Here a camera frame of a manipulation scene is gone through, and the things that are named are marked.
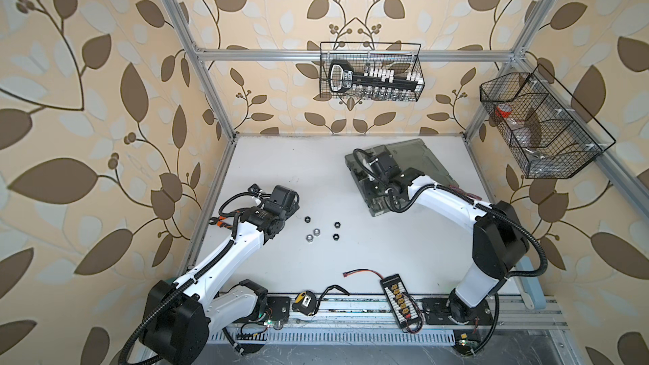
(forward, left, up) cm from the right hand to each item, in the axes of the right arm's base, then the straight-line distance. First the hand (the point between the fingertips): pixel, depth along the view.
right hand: (366, 189), depth 89 cm
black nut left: (-5, +22, -11) cm, 25 cm away
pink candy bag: (+4, -40, -10) cm, 41 cm away
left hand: (-6, +28, +1) cm, 29 cm away
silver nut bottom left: (-12, +21, -11) cm, 27 cm away
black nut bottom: (-12, +11, -11) cm, 20 cm away
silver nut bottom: (-10, +18, -12) cm, 24 cm away
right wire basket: (+2, -52, +23) cm, 57 cm away
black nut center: (-8, +11, -11) cm, 17 cm away
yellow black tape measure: (-33, +21, -9) cm, 40 cm away
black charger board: (-33, -7, -10) cm, 35 cm away
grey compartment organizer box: (+27, -24, -12) cm, 38 cm away
